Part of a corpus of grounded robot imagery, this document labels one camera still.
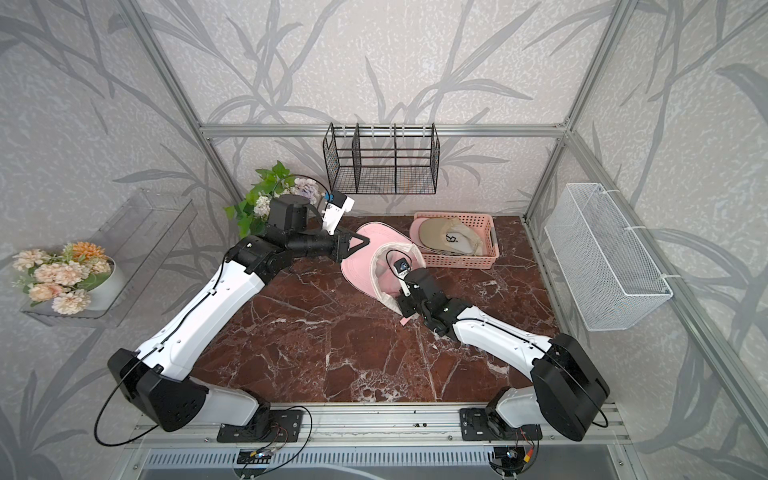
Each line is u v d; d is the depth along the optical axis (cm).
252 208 84
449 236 106
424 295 62
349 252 66
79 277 52
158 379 38
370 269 72
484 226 115
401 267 73
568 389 41
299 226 56
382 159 106
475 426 72
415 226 104
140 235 75
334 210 62
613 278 59
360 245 68
